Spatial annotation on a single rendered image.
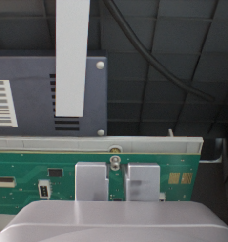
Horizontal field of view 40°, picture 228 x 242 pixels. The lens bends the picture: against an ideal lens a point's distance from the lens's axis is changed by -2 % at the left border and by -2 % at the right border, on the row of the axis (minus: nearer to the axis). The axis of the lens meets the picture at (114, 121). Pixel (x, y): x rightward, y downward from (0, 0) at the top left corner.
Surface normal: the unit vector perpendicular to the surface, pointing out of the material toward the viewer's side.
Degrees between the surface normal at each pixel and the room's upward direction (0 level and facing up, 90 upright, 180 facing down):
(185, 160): 90
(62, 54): 90
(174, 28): 90
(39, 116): 90
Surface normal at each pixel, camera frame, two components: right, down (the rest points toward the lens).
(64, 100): 0.00, 0.51
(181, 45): 0.00, 0.85
